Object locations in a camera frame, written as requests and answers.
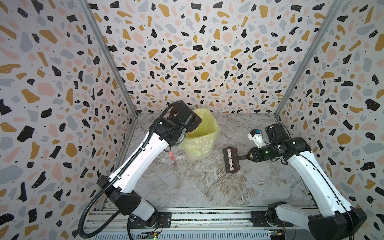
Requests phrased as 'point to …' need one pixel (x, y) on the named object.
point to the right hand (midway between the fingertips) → (246, 153)
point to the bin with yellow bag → (200, 141)
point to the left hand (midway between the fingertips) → (170, 129)
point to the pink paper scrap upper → (171, 155)
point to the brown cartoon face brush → (231, 159)
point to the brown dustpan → (181, 109)
